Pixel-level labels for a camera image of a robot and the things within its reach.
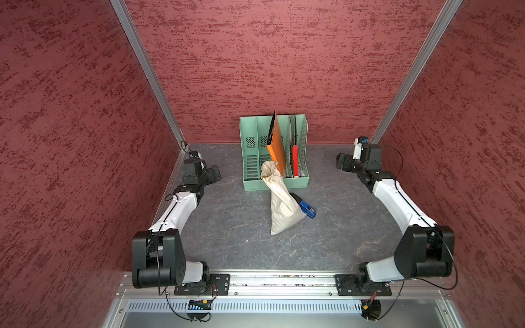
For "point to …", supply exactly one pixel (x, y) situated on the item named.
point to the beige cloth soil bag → (286, 210)
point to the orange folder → (275, 144)
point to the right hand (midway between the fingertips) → (344, 161)
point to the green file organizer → (254, 132)
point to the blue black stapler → (307, 209)
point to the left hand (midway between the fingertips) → (208, 174)
